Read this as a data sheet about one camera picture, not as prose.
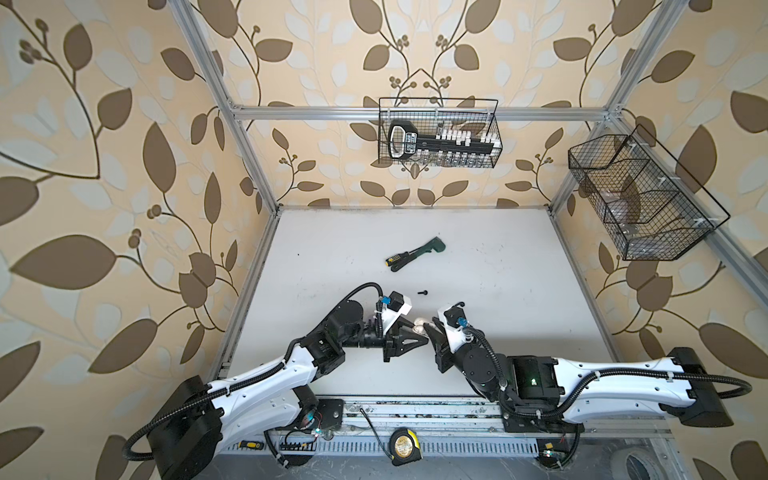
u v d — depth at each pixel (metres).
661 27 0.72
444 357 0.58
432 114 0.89
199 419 0.41
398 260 1.04
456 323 0.55
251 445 0.70
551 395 0.48
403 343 0.64
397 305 0.61
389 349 0.62
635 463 0.68
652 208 0.72
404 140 0.84
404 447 0.68
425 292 0.96
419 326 0.67
